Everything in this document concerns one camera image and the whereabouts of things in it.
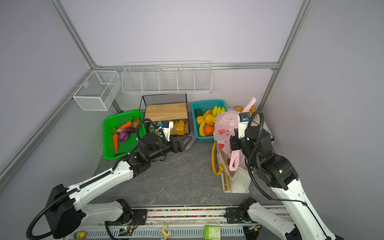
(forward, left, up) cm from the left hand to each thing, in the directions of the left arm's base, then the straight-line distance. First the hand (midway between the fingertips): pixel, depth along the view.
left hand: (188, 139), depth 70 cm
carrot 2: (+23, +51, -25) cm, 61 cm away
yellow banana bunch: (+36, -20, -19) cm, 45 cm away
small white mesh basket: (+43, +60, -3) cm, 74 cm away
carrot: (+33, +45, -25) cm, 61 cm away
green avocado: (+40, -8, -24) cm, 48 cm away
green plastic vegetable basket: (+35, +53, -23) cm, 67 cm away
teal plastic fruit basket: (+45, -14, -21) cm, 52 cm away
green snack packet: (+28, +27, -26) cm, 46 cm away
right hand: (-3, -21, +10) cm, 23 cm away
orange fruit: (+19, -13, -19) cm, 30 cm away
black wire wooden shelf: (+35, +12, -13) cm, 39 cm away
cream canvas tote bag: (-14, -24, -21) cm, 35 cm away
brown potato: (+34, +39, -24) cm, 57 cm away
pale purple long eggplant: (+28, +44, -25) cm, 58 cm away
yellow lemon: (+32, -8, -22) cm, 40 cm away
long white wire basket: (+54, -4, -1) cm, 54 cm away
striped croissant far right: (+42, -51, -26) cm, 71 cm away
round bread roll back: (+44, -40, -26) cm, 65 cm away
